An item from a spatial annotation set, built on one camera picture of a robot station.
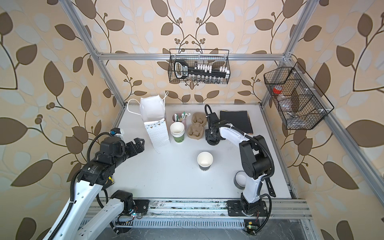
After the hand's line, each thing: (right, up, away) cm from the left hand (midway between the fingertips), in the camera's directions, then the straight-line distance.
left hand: (138, 142), depth 73 cm
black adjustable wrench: (+69, -26, +6) cm, 74 cm away
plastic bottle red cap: (+74, +27, +8) cm, 79 cm away
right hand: (+40, 0, +22) cm, 46 cm away
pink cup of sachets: (+19, +13, +15) cm, 28 cm away
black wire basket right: (+81, +19, +1) cm, 83 cm away
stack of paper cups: (+16, +5, +23) cm, 29 cm away
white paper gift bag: (-1, +16, +28) cm, 32 cm away
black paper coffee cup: (+34, -13, +15) cm, 40 cm away
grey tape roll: (+50, -23, +8) cm, 56 cm away
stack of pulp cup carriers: (+28, +4, +29) cm, 41 cm away
